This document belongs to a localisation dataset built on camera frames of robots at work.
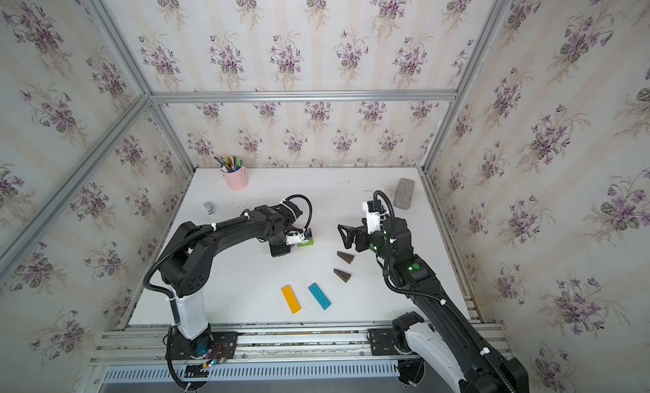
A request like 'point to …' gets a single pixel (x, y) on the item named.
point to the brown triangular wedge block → (347, 257)
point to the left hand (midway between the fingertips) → (282, 246)
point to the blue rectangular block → (321, 297)
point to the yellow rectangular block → (290, 299)
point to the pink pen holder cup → (237, 180)
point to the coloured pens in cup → (228, 164)
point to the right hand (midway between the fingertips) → (356, 223)
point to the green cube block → (310, 242)
